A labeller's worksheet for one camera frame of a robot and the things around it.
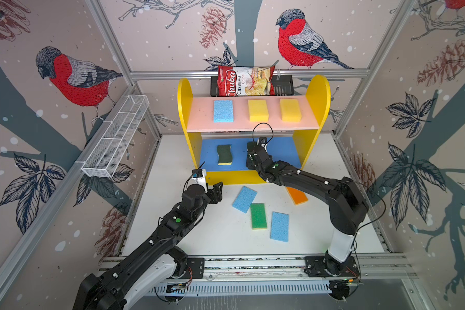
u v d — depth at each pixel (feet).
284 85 3.13
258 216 2.82
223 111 2.35
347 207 1.56
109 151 2.40
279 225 2.74
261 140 2.55
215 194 2.32
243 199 3.02
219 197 2.35
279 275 2.39
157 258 1.61
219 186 2.45
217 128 2.22
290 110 2.34
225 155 2.95
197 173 2.22
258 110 2.30
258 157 2.23
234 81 2.88
